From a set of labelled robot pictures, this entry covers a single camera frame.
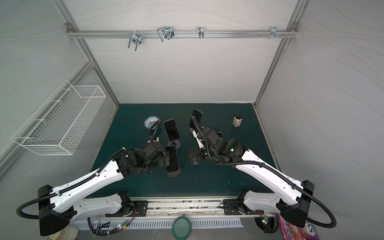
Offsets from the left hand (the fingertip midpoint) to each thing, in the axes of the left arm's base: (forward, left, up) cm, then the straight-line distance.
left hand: (165, 155), depth 75 cm
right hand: (0, -16, +7) cm, 17 cm away
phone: (+18, 0, -3) cm, 18 cm away
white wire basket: (+5, +49, +16) cm, 51 cm away
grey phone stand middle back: (+16, -3, -17) cm, 23 cm away
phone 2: (+37, -16, -12) cm, 42 cm away
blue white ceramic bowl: (+33, +18, -15) cm, 40 cm away
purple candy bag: (-29, -59, -14) cm, 67 cm away
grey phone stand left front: (-4, -3, -16) cm, 16 cm away
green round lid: (-29, -11, -6) cm, 32 cm away
